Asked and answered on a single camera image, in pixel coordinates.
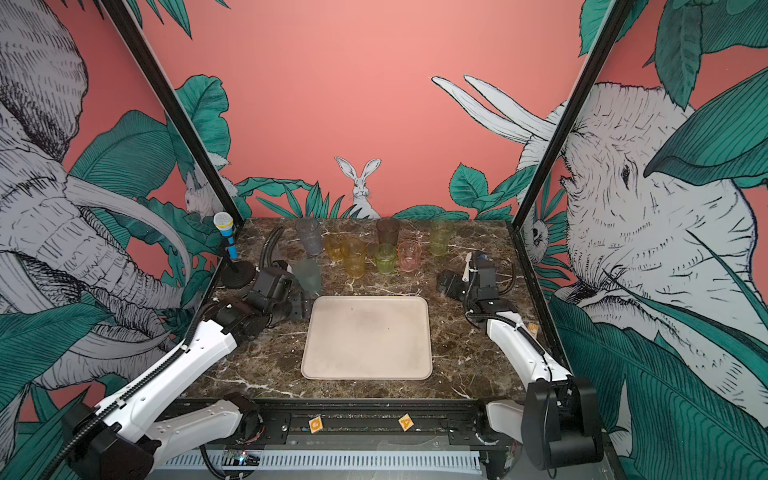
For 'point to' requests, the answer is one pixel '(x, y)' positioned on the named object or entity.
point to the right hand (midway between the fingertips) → (446, 275)
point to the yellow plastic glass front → (353, 251)
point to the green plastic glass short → (385, 254)
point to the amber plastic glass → (335, 246)
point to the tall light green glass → (440, 228)
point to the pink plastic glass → (409, 255)
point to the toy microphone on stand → (234, 274)
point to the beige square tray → (368, 337)
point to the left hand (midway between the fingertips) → (298, 297)
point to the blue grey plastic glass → (310, 230)
